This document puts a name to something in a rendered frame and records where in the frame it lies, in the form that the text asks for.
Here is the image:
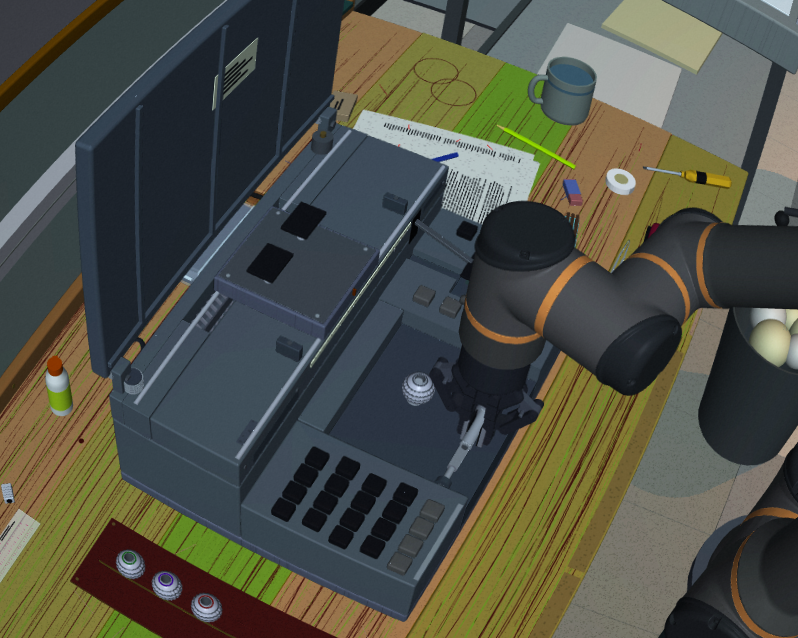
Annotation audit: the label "silver type element red top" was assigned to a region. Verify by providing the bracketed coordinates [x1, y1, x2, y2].
[190, 591, 223, 623]

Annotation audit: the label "cream paper ball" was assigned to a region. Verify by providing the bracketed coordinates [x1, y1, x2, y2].
[749, 319, 793, 367]

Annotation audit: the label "pale printed card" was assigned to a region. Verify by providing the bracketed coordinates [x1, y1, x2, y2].
[0, 507, 42, 581]

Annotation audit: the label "white printed paper sheet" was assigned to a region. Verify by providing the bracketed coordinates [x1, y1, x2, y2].
[352, 110, 542, 226]

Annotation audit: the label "dark round waste bin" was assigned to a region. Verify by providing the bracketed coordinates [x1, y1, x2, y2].
[698, 305, 798, 466]

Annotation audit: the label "silver type element green top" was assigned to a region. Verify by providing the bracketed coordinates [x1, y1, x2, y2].
[115, 548, 147, 580]

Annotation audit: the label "grey mug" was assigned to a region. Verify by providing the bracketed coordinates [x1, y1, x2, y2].
[527, 56, 599, 126]

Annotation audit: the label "yellow green pencil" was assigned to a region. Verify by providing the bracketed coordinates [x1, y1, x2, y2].
[496, 123, 577, 170]

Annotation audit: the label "dark grey typewriter lid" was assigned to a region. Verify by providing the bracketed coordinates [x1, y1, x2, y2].
[74, 0, 347, 378]

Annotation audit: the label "silver type element purple top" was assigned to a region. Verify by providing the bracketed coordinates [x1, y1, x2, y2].
[151, 569, 183, 602]

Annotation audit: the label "grey desk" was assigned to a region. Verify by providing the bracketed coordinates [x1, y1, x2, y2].
[660, 0, 798, 226]

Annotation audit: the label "yellow handled screwdriver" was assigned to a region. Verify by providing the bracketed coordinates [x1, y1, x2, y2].
[642, 165, 733, 190]

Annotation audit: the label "grey typewriter carriage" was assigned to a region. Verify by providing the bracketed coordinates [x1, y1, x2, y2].
[213, 200, 416, 341]

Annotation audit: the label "silver ribbed type element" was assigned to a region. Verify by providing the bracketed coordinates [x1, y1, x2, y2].
[401, 372, 436, 407]

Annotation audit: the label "white bottle orange cap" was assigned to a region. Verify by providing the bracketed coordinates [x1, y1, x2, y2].
[44, 355, 75, 418]

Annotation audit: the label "grey typewriter body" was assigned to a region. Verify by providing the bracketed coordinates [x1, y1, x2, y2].
[110, 124, 550, 622]

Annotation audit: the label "dark grey thin lever rod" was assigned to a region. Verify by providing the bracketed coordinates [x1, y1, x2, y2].
[413, 218, 475, 264]

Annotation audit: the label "dark grey platen knob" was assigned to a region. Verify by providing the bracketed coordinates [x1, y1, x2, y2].
[310, 105, 340, 156]

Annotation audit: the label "dark red felt rail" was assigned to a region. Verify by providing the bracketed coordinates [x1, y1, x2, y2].
[70, 517, 338, 638]

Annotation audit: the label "pale yellow paper pad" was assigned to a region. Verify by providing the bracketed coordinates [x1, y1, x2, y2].
[601, 0, 723, 75]

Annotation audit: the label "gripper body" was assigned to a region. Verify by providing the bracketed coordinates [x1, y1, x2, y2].
[435, 358, 545, 438]

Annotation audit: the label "dark metal frame legs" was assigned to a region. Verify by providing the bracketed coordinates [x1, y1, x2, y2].
[441, 0, 532, 46]

